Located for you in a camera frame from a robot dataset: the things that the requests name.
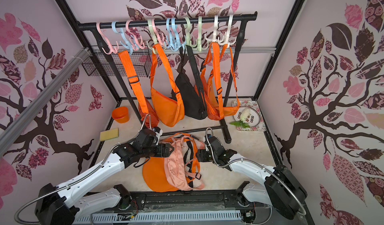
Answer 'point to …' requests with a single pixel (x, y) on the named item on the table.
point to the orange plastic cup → (121, 114)
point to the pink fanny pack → (180, 175)
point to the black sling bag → (188, 85)
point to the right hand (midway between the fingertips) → (200, 153)
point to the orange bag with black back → (154, 170)
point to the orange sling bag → (231, 106)
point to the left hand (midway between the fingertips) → (167, 152)
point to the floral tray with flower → (250, 117)
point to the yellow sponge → (113, 133)
